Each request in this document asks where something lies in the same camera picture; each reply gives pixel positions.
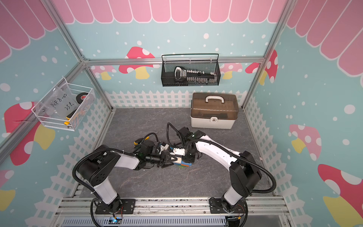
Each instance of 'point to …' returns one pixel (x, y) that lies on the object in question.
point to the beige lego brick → (178, 161)
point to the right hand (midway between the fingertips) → (187, 156)
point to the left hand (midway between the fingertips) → (174, 164)
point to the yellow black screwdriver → (138, 141)
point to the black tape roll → (81, 97)
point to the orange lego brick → (185, 165)
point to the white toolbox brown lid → (213, 110)
